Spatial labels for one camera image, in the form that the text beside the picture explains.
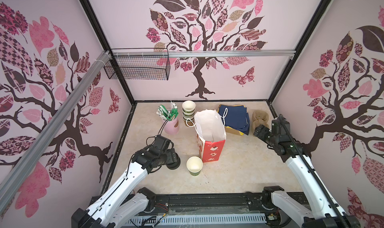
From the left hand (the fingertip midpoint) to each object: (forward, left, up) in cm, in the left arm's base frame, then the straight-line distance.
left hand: (168, 159), depth 78 cm
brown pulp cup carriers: (+34, -61, -7) cm, 71 cm away
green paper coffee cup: (0, -14, -9) cm, 17 cm away
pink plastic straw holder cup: (+23, +1, -4) cm, 24 cm away
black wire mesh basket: (+77, +32, +6) cm, 84 cm away
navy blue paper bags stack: (+34, -44, -8) cm, 56 cm away
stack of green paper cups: (+28, -10, +6) cm, 30 cm away
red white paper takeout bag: (+21, -26, -10) cm, 35 cm away
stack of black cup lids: (0, -3, -8) cm, 9 cm away
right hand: (+12, -51, +10) cm, 53 cm away
